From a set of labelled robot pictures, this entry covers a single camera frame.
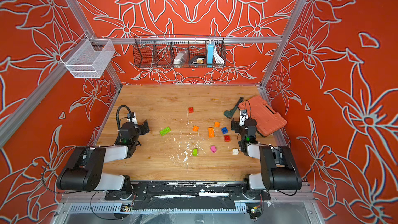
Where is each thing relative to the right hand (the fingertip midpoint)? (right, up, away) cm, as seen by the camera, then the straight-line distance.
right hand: (239, 117), depth 91 cm
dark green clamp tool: (-4, +1, +10) cm, 11 cm away
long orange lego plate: (-17, -10, +3) cm, 20 cm away
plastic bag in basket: (-36, +36, 0) cm, 51 cm away
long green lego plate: (-46, -9, +3) cm, 47 cm away
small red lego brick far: (-30, +3, +12) cm, 33 cm away
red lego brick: (-8, -13, -1) cm, 15 cm away
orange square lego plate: (-27, -7, +4) cm, 28 cm away
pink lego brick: (-16, -18, -6) cm, 25 cm away
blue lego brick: (-9, -8, +2) cm, 12 cm away
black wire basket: (-37, +42, +6) cm, 56 cm away
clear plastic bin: (-92, +35, -1) cm, 98 cm away
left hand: (-61, -2, +1) cm, 61 cm away
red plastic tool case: (+18, -2, +1) cm, 18 cm away
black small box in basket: (-25, +34, -4) cm, 42 cm away
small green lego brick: (-27, -19, -8) cm, 34 cm away
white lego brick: (-5, -18, -8) cm, 20 cm away
